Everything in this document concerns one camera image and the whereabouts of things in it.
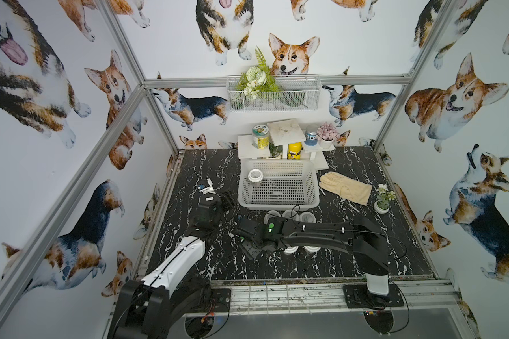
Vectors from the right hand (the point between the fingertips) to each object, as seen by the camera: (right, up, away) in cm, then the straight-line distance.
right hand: (252, 233), depth 81 cm
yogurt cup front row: (+14, -5, -3) cm, 16 cm away
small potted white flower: (+56, +9, +11) cm, 58 cm away
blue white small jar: (+26, +41, +17) cm, 51 cm away
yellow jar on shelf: (+19, +34, +28) cm, 48 cm away
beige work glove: (+45, +15, +23) cm, 52 cm away
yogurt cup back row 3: (+14, +6, +8) cm, 17 cm away
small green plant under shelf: (+10, +34, +29) cm, 46 cm away
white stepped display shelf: (+13, +41, +17) cm, 47 cm away
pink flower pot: (+32, +40, +12) cm, 52 cm away
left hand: (-12, +18, +4) cm, 22 cm away
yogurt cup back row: (0, +21, +20) cm, 29 cm away
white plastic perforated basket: (+11, +16, +25) cm, 32 cm away
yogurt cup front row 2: (+22, -5, -2) cm, 23 cm away
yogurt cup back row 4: (+22, +5, +7) cm, 24 cm away
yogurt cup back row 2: (+8, +6, +8) cm, 13 cm away
